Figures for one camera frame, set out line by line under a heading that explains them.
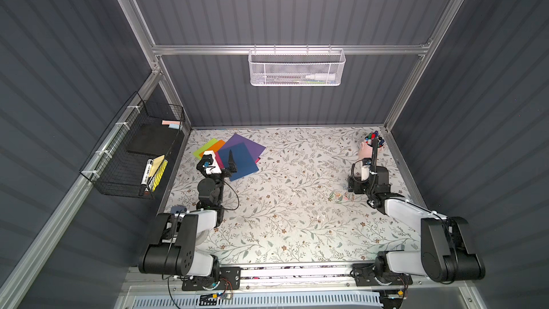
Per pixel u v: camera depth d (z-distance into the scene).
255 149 1.12
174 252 0.44
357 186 0.84
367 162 0.82
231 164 0.79
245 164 1.03
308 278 0.75
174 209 0.89
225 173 0.77
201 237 0.81
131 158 0.74
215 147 1.13
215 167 0.70
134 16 0.77
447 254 0.43
